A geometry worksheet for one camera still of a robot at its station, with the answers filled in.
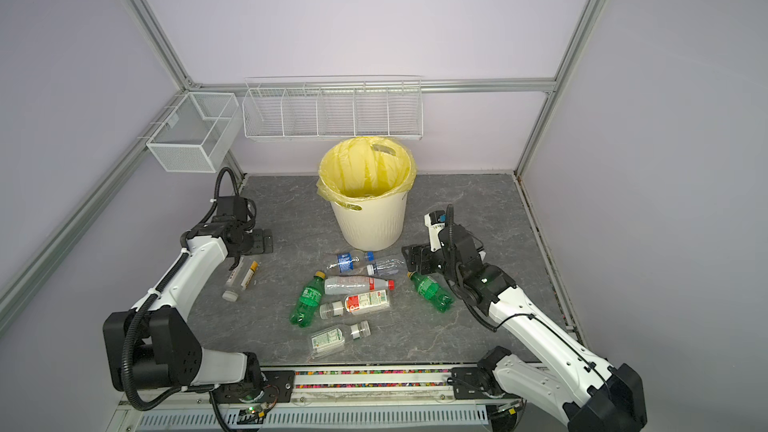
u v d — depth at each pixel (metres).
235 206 0.67
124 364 0.37
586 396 0.39
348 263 0.91
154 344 0.41
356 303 0.81
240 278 0.89
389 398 0.73
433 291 0.85
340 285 0.85
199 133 0.99
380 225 0.87
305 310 0.84
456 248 0.55
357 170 0.97
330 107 0.99
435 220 0.67
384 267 0.91
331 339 0.76
